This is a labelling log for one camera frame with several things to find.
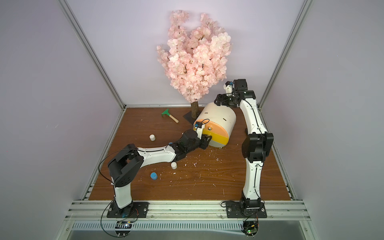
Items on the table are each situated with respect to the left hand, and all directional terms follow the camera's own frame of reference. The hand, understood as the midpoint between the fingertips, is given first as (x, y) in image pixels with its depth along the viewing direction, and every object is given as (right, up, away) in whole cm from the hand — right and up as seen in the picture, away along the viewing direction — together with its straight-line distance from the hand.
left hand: (212, 137), depth 84 cm
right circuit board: (+17, -42, -15) cm, 48 cm away
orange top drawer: (+1, +6, -6) cm, 8 cm away
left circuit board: (-46, -43, -13) cm, 64 cm away
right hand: (+6, +23, +6) cm, 25 cm away
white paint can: (-40, -2, +15) cm, 42 cm away
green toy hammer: (-33, +16, +29) cm, 47 cm away
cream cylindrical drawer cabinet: (+3, +9, -5) cm, 11 cm away
